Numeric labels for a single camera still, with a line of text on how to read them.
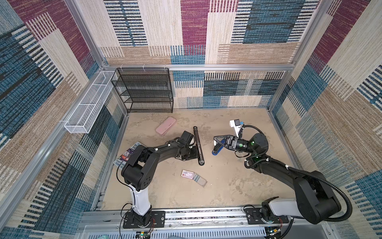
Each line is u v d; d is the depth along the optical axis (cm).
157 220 73
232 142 67
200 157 92
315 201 43
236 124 70
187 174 87
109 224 73
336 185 69
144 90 110
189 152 83
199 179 87
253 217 73
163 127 109
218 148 94
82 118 71
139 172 49
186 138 78
